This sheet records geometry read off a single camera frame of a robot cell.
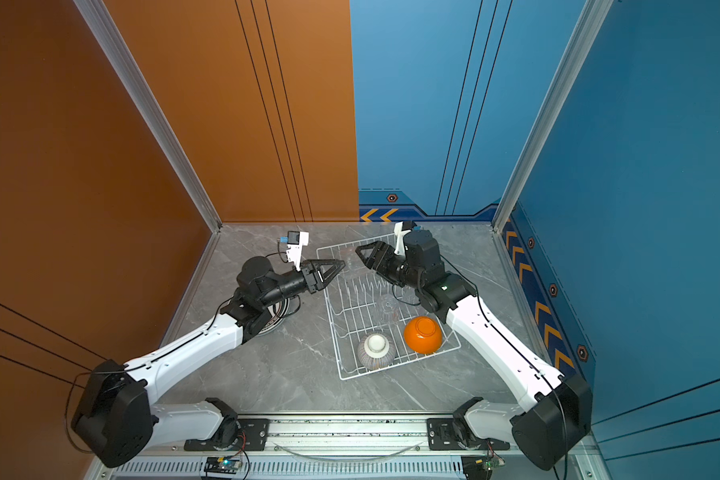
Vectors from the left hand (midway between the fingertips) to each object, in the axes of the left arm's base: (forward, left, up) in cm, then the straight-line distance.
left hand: (343, 264), depth 70 cm
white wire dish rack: (-2, -8, -28) cm, 29 cm away
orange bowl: (-7, -21, -23) cm, 32 cm away
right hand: (+3, -4, 0) cm, 5 cm away
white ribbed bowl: (-12, -8, -23) cm, 27 cm away
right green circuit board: (-36, -33, -32) cm, 59 cm away
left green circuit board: (-36, +27, -32) cm, 55 cm away
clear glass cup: (+4, -13, -27) cm, 30 cm away
